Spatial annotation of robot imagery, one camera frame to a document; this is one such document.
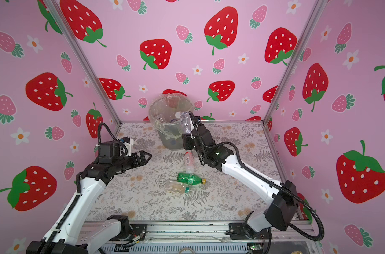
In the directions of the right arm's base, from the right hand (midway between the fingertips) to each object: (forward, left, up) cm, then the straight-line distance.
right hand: (185, 133), depth 74 cm
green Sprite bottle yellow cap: (-11, -2, -25) cm, 28 cm away
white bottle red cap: (-1, 0, -25) cm, 25 cm away
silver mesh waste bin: (+11, +12, -24) cm, 29 cm away
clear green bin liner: (+26, +19, -9) cm, 33 cm away
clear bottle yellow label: (-15, +6, -30) cm, 34 cm away
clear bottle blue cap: (+4, 0, +4) cm, 6 cm away
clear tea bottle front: (+20, +9, -6) cm, 23 cm away
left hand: (-9, +20, -9) cm, 24 cm away
